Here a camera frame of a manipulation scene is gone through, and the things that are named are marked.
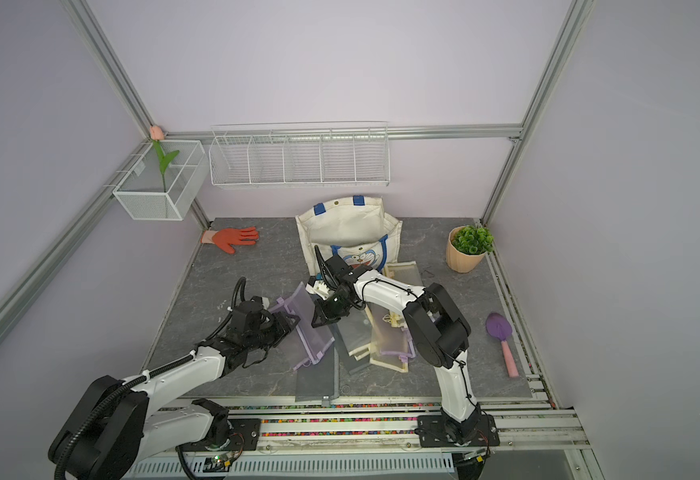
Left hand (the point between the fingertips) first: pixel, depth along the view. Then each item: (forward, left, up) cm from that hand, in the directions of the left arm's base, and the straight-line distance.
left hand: (298, 324), depth 87 cm
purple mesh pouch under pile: (-10, -30, -4) cm, 32 cm away
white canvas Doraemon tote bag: (+34, -19, +4) cm, 39 cm away
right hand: (-1, -5, +1) cm, 5 cm away
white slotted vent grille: (-33, -2, -7) cm, 34 cm away
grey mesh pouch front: (-15, -6, -6) cm, 17 cm away
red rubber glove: (+42, +31, -6) cm, 52 cm away
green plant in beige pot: (+20, -55, +7) cm, 59 cm away
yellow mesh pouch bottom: (-4, -27, -5) cm, 28 cm away
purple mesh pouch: (-4, -3, -4) cm, 7 cm away
